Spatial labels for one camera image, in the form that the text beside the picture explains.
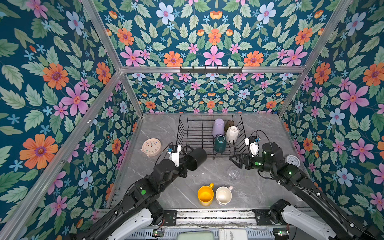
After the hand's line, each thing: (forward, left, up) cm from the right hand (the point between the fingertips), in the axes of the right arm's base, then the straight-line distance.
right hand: (234, 157), depth 71 cm
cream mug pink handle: (-11, +4, -20) cm, 24 cm away
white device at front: (-29, +1, -21) cm, 36 cm away
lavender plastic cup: (+27, +5, -10) cm, 30 cm away
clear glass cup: (+1, -3, -21) cm, 22 cm away
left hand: (-1, +21, +3) cm, 21 cm away
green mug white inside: (+16, +5, -13) cm, 21 cm away
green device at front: (-29, +18, -19) cm, 39 cm away
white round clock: (+8, -41, -20) cm, 46 cm away
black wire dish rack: (+34, +20, -21) cm, 45 cm away
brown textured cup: (+32, -3, -12) cm, 35 cm away
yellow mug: (-11, +14, -22) cm, 28 cm away
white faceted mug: (+22, -3, -11) cm, 25 cm away
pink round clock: (+19, +50, -20) cm, 57 cm away
